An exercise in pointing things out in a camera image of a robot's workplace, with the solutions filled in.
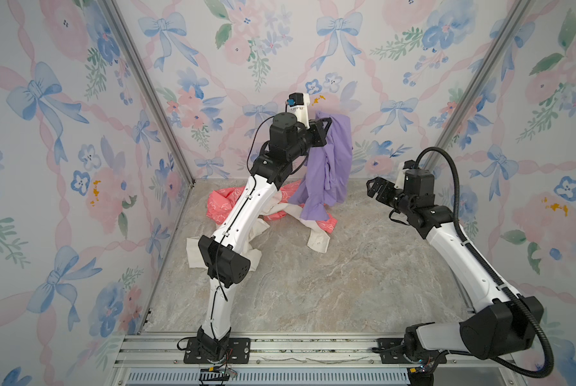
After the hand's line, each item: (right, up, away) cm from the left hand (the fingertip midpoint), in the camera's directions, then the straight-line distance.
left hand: (335, 116), depth 67 cm
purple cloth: (0, -14, +11) cm, 18 cm away
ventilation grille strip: (-17, -75, +4) cm, 77 cm away
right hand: (+17, -18, +13) cm, 28 cm away
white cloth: (-1, -39, +31) cm, 50 cm away
